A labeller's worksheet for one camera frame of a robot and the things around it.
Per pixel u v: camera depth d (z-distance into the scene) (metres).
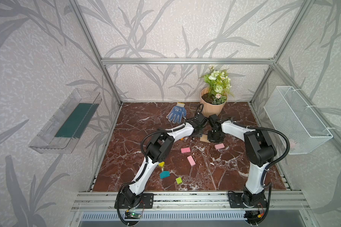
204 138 0.98
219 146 0.93
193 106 1.16
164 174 0.81
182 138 0.68
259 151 0.52
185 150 0.91
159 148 0.58
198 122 0.81
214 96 1.01
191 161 0.87
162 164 0.84
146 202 0.73
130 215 0.71
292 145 0.72
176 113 1.12
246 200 0.66
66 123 0.67
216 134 0.80
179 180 0.80
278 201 0.75
